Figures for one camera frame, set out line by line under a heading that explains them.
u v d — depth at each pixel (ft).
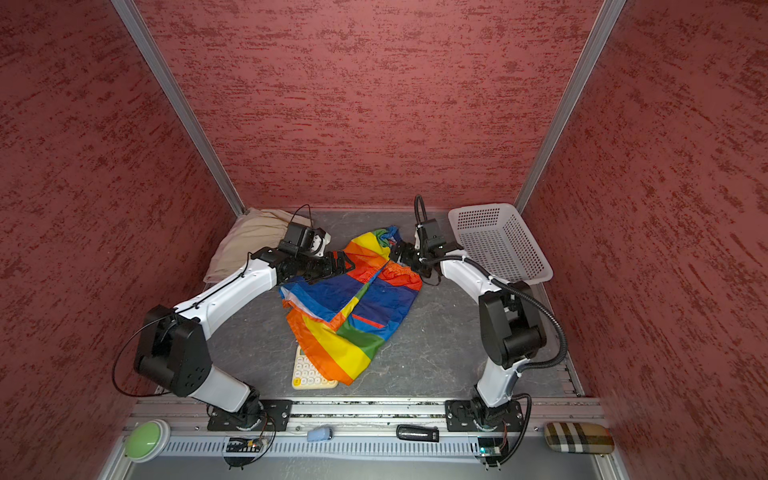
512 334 1.56
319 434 2.33
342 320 2.85
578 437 2.25
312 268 2.41
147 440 2.28
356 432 2.41
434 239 2.40
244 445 2.37
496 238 3.70
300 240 2.24
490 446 2.33
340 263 2.54
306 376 2.60
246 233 3.40
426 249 2.38
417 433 2.30
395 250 2.73
